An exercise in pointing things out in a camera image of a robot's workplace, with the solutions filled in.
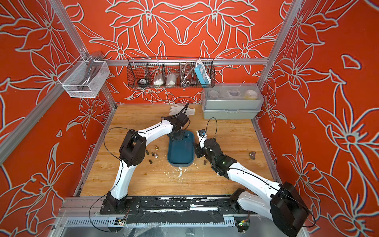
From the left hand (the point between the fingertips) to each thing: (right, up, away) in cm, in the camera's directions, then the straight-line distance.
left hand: (179, 135), depth 99 cm
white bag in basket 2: (-5, +36, -7) cm, 37 cm away
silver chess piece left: (-14, -12, -9) cm, 20 cm away
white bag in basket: (-13, +36, -8) cm, 39 cm away
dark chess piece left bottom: (-17, -15, -10) cm, 25 cm away
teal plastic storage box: (+2, -11, -7) cm, 13 cm away
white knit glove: (-3, +19, +19) cm, 28 cm away
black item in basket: (-24, +35, -3) cm, 43 cm away
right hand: (+9, -1, -18) cm, 20 cm away
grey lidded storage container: (+37, +24, +3) cm, 44 cm away
